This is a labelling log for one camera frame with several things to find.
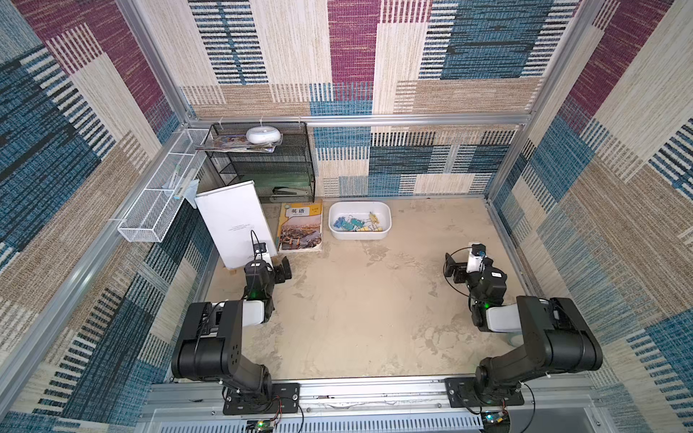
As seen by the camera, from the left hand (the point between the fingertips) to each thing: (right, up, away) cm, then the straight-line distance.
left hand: (271, 258), depth 94 cm
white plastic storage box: (+31, +18, +19) cm, 41 cm away
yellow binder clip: (+37, +13, +18) cm, 43 cm away
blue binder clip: (+23, +13, +18) cm, 31 cm away
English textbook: (+7, +10, +16) cm, 21 cm away
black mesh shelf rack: (+1, +31, +17) cm, 35 cm away
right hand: (+65, +3, -3) cm, 65 cm away
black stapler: (+1, +25, +17) cm, 30 cm away
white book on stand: (-10, +13, -4) cm, 17 cm away
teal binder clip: (+28, +12, +17) cm, 35 cm away
